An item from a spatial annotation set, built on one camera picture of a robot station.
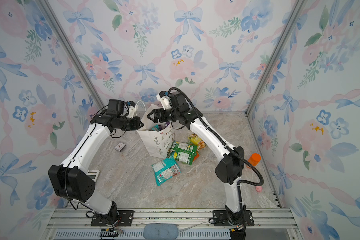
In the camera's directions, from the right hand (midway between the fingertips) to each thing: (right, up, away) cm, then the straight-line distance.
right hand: (153, 114), depth 77 cm
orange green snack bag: (+24, -26, +18) cm, 39 cm away
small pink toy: (+57, -40, +5) cm, 70 cm away
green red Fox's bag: (-3, -7, +21) cm, 22 cm away
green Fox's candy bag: (+17, -23, +18) cm, 33 cm away
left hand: (-6, -4, +4) cm, 9 cm away
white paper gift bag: (+3, -12, +2) cm, 13 cm away
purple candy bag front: (+5, -4, +18) cm, 19 cm away
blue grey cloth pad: (+5, -55, -8) cm, 56 cm away
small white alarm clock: (-26, -19, +21) cm, 39 cm away
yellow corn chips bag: (+24, -15, +23) cm, 37 cm away
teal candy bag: (+5, -31, +10) cm, 34 cm away
